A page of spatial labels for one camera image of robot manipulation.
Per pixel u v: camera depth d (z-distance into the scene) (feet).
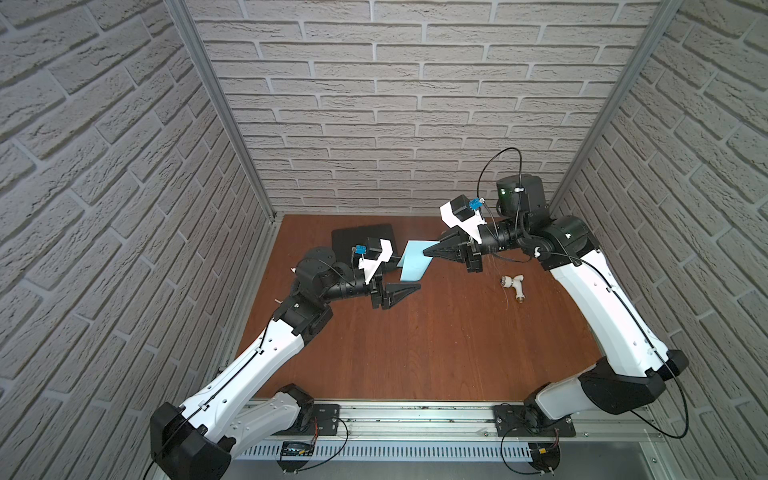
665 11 2.25
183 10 2.28
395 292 1.78
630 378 1.32
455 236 1.69
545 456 2.32
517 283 3.19
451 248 1.69
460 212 1.47
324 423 2.39
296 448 2.38
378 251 1.64
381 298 1.78
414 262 1.89
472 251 1.61
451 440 2.33
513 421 2.40
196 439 1.21
